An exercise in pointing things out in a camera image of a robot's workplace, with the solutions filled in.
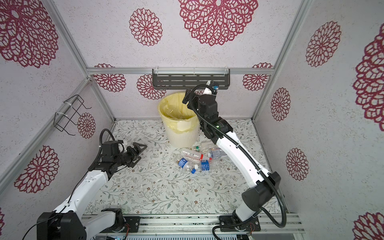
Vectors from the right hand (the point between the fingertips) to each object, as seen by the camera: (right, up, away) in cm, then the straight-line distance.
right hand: (194, 90), depth 68 cm
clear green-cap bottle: (+8, -30, +35) cm, 46 cm away
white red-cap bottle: (-4, -33, +27) cm, 42 cm away
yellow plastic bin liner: (-12, -7, +39) cm, 41 cm away
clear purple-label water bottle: (+16, -33, +33) cm, 50 cm away
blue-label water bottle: (-9, -36, +26) cm, 45 cm away
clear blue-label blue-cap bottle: (+7, -38, +22) cm, 45 cm away
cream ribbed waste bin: (-8, -25, +37) cm, 45 cm away
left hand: (-27, -31, +15) cm, 44 cm away
